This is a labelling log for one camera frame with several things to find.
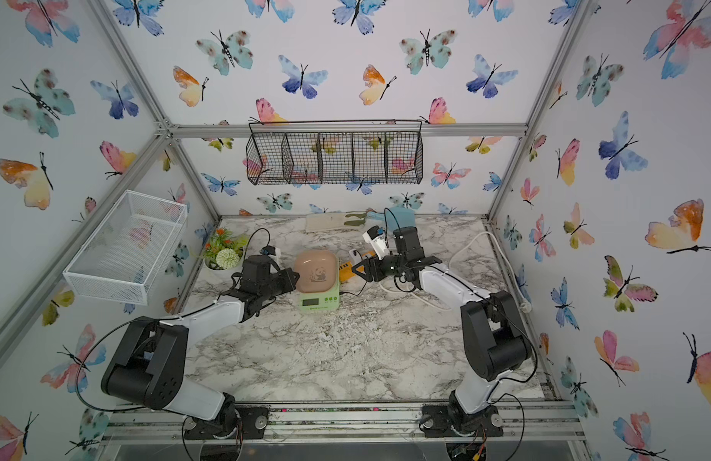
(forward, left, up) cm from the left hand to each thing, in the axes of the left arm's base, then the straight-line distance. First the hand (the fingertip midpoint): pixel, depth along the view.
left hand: (303, 271), depth 92 cm
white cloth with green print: (+31, -8, -9) cm, 33 cm away
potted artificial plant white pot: (+1, +23, +4) cm, 24 cm away
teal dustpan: (+32, -33, -8) cm, 46 cm away
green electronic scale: (-8, -7, -5) cm, 12 cm away
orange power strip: (+6, -13, -7) cm, 16 cm away
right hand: (-2, -18, +6) cm, 20 cm away
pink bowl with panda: (+1, -5, -1) cm, 5 cm away
